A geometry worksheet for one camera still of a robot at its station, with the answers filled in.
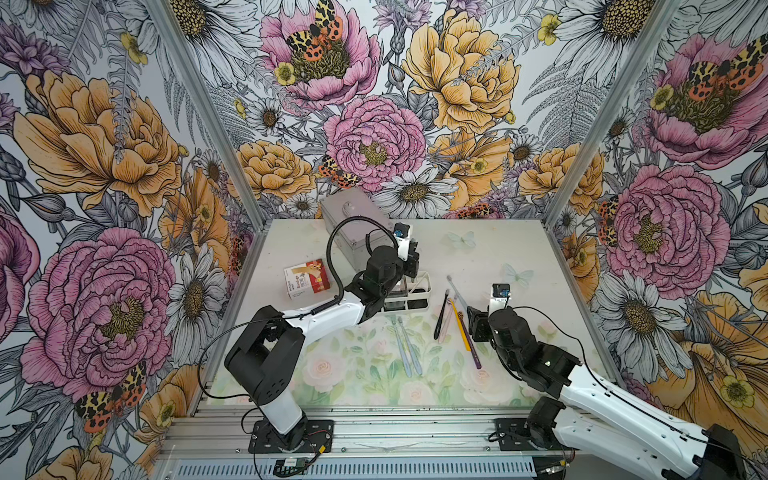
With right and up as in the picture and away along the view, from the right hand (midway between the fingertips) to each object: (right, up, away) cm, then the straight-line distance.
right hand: (476, 315), depth 80 cm
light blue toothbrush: (-19, -12, +9) cm, 24 cm away
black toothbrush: (-8, -6, +14) cm, 17 cm away
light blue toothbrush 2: (-15, -15, +7) cm, 22 cm away
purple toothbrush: (+2, -14, +7) cm, 16 cm away
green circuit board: (-46, -32, -9) cm, 57 cm away
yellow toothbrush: (-2, -6, +13) cm, 14 cm away
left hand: (-16, +17, +5) cm, 24 cm away
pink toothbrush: (-6, -5, +14) cm, 16 cm away
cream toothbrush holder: (-15, +2, +12) cm, 19 cm away
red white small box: (-50, +8, +20) cm, 55 cm away
